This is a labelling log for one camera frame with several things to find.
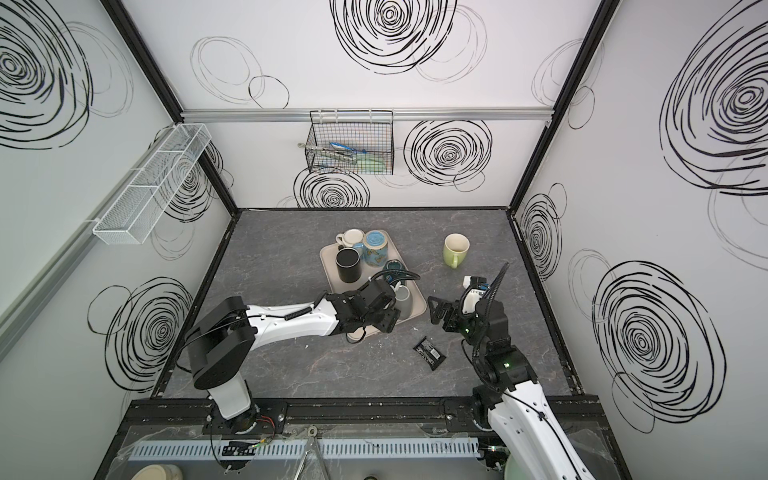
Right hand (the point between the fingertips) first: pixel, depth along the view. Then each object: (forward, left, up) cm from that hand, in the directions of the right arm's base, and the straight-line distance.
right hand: (436, 303), depth 77 cm
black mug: (+18, +26, -7) cm, 32 cm away
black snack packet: (-8, +1, -14) cm, 16 cm away
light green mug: (+23, -9, -6) cm, 25 cm away
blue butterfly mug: (+22, +18, -5) cm, 29 cm away
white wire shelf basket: (+11, +75, +19) cm, 79 cm away
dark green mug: (+15, +11, -5) cm, 20 cm away
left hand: (+2, +10, -9) cm, 14 cm away
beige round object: (-35, +60, -8) cm, 70 cm away
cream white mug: (+28, +26, -7) cm, 40 cm away
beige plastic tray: (+19, +20, -15) cm, 32 cm away
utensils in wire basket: (+36, +26, +20) cm, 49 cm away
